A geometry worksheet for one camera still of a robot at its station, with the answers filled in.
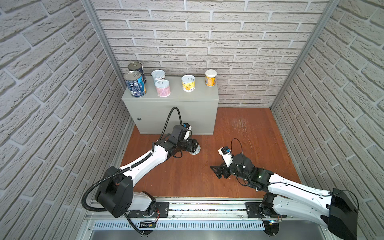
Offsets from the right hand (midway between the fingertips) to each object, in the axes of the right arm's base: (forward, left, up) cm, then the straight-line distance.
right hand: (217, 162), depth 78 cm
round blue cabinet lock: (+30, +44, +5) cm, 54 cm away
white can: (+8, +10, -2) cm, 13 cm away
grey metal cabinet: (+29, +8, +12) cm, 33 cm away
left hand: (+13, +11, +2) cm, 17 cm away
